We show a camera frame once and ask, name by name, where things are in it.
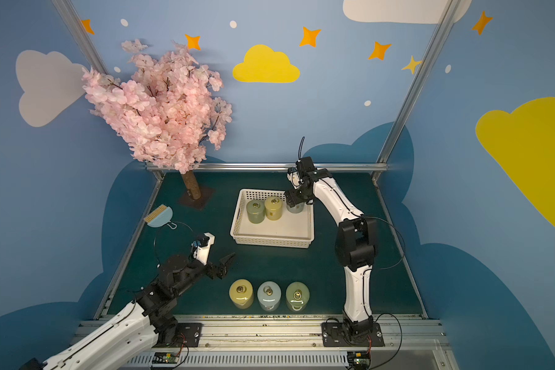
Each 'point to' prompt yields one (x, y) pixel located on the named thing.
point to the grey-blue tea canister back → (297, 208)
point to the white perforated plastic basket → (292, 230)
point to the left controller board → (166, 358)
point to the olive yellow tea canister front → (241, 293)
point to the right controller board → (358, 359)
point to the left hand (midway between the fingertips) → (224, 245)
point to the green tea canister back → (256, 211)
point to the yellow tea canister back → (274, 208)
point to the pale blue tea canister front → (269, 294)
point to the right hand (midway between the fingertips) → (299, 195)
